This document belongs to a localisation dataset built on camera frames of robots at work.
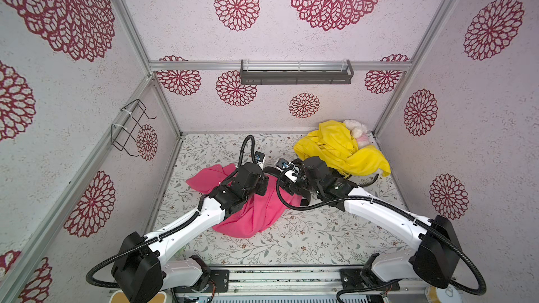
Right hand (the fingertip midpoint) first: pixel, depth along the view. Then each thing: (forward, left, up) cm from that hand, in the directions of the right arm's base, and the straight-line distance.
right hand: (284, 168), depth 78 cm
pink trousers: (-13, +10, -11) cm, 20 cm away
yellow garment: (+23, -24, -10) cm, 35 cm away
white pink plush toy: (+29, -37, -9) cm, 48 cm away
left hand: (-1, +9, -3) cm, 9 cm away
